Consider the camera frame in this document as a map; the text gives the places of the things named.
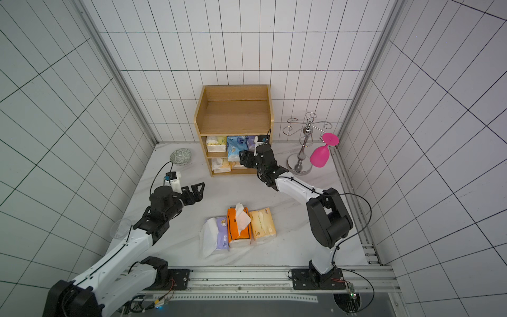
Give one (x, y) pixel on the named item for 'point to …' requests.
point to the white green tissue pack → (216, 144)
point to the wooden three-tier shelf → (234, 110)
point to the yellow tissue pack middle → (236, 165)
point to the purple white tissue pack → (213, 235)
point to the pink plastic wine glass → (319, 156)
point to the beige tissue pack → (263, 224)
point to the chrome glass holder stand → (300, 164)
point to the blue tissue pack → (236, 144)
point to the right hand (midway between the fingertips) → (237, 154)
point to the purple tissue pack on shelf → (251, 142)
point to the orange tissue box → (238, 222)
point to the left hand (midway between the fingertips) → (196, 188)
